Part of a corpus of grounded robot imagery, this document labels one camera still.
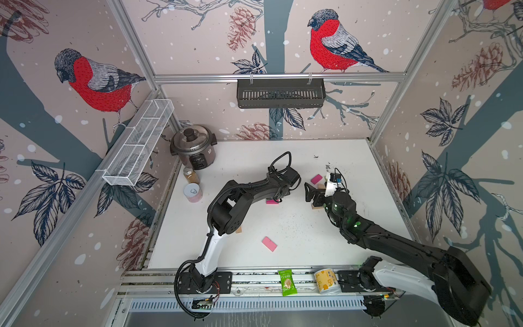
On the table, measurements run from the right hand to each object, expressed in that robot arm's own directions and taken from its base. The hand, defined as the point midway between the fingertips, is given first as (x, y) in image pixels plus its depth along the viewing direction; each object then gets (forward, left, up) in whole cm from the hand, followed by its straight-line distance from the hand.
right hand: (315, 181), depth 82 cm
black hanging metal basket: (+46, +15, +12) cm, 50 cm away
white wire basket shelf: (+7, +72, +14) cm, 73 cm away
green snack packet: (-34, +11, -16) cm, 39 cm away
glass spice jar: (+7, +57, -8) cm, 58 cm away
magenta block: (+12, -4, -15) cm, 20 cm away
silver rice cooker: (+17, +55, +3) cm, 58 cm away
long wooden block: (-15, +32, -18) cm, 40 cm away
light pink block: (-20, +19, -18) cm, 33 cm away
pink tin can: (-1, +55, -11) cm, 56 cm away
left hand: (+6, +13, -16) cm, 21 cm away
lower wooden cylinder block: (-13, -1, +2) cm, 13 cm away
